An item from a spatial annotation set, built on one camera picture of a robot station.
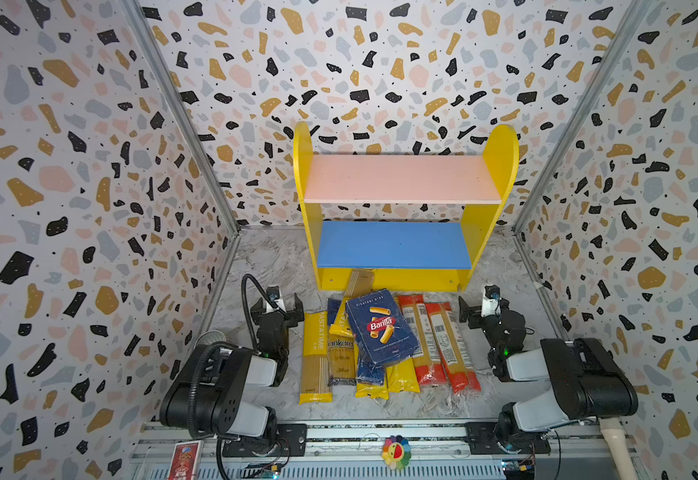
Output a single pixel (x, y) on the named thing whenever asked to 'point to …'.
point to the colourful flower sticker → (396, 452)
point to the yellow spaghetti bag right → (403, 377)
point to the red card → (185, 461)
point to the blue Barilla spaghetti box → (366, 374)
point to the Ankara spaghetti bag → (342, 359)
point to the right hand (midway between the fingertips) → (475, 290)
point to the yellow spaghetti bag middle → (365, 388)
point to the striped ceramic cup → (209, 337)
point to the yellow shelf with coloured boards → (417, 222)
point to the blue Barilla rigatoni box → (381, 326)
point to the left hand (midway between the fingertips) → (278, 292)
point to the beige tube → (622, 456)
